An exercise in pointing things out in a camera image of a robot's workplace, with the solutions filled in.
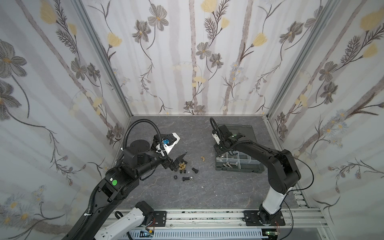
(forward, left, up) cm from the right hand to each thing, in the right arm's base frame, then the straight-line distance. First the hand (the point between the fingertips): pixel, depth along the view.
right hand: (220, 145), depth 91 cm
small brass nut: (-5, +10, -9) cm, 14 cm away
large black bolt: (-18, +20, -9) cm, 29 cm away
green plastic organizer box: (-7, -11, -5) cm, 14 cm away
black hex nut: (-18, +27, -9) cm, 33 cm away
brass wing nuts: (-10, +23, -9) cm, 27 cm away
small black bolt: (-13, +15, -9) cm, 22 cm away
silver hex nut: (-18, +17, -9) cm, 26 cm away
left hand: (-16, +23, +28) cm, 39 cm away
